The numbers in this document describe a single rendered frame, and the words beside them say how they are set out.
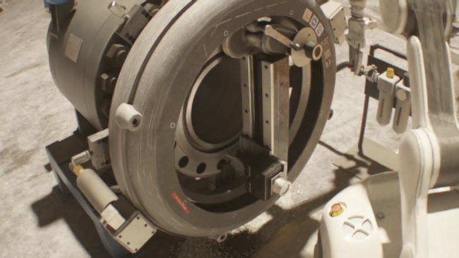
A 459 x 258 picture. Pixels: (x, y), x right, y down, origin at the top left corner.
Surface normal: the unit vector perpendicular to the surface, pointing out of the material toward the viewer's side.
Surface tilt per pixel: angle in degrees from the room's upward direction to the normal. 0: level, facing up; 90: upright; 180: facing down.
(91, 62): 65
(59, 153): 0
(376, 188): 69
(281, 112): 90
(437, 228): 31
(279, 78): 90
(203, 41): 90
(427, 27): 55
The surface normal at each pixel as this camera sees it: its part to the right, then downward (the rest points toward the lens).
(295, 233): -0.02, -0.84
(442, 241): 0.00, -0.43
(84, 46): -0.62, -0.13
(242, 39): 0.69, 0.38
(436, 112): 0.01, -0.14
